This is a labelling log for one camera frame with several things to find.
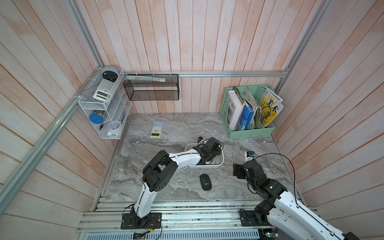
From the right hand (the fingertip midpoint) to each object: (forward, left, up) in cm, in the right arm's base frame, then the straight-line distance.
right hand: (239, 163), depth 82 cm
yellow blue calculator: (+31, +54, -8) cm, 63 cm away
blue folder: (+30, -9, +7) cm, 32 cm away
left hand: (+10, +10, -5) cm, 15 cm away
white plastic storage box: (+4, +12, -6) cm, 14 cm away
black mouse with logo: (-8, +19, -8) cm, 22 cm away
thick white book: (+30, 0, +14) cm, 33 cm away
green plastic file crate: (+29, -27, -5) cm, 41 cm away
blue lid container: (+13, +77, +22) cm, 81 cm away
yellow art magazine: (+40, -28, +8) cm, 49 cm away
